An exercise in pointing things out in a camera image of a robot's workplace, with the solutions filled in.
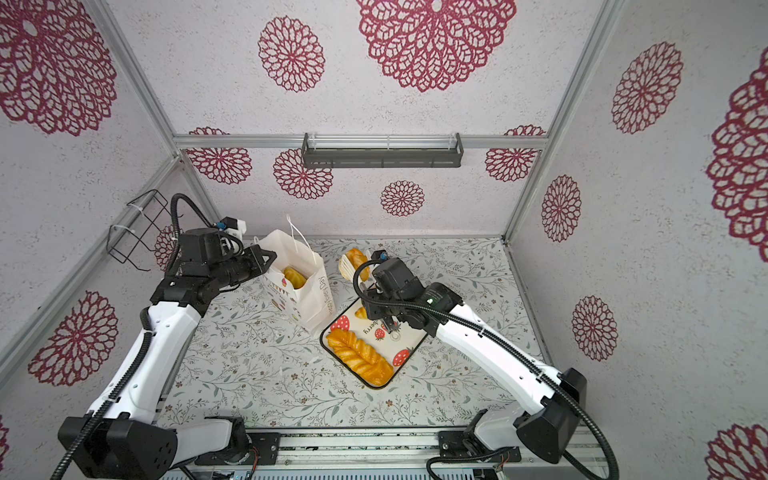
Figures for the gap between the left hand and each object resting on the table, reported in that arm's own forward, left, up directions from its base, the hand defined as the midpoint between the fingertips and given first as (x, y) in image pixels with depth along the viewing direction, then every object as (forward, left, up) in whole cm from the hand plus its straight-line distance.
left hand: (275, 259), depth 76 cm
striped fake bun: (+8, 0, -18) cm, 20 cm away
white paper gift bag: (-5, -8, -12) cm, 16 cm away
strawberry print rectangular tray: (-11, -31, -29) cm, 44 cm away
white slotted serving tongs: (-2, -18, -1) cm, 18 cm away
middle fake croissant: (0, -20, -26) cm, 33 cm away
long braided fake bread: (-16, -21, -26) cm, 37 cm away
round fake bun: (0, -21, 0) cm, 21 cm away
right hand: (-9, -24, -3) cm, 25 cm away
